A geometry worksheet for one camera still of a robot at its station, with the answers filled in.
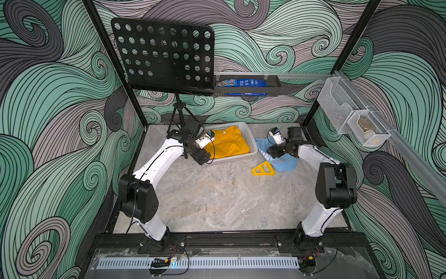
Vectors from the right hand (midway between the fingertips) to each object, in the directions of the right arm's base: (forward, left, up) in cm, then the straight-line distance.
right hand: (278, 147), depth 97 cm
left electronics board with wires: (-54, +59, -9) cm, 81 cm away
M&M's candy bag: (+23, +29, +28) cm, 46 cm away
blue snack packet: (+23, +16, +27) cm, 39 cm away
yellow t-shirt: (+8, +28, -4) cm, 29 cm away
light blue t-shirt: (-6, -3, -6) cm, 10 cm away
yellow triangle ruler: (-9, +8, -8) cm, 15 cm away
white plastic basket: (+11, +17, -1) cm, 20 cm away
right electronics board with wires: (-53, -2, -10) cm, 54 cm away
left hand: (-9, +43, +10) cm, 45 cm away
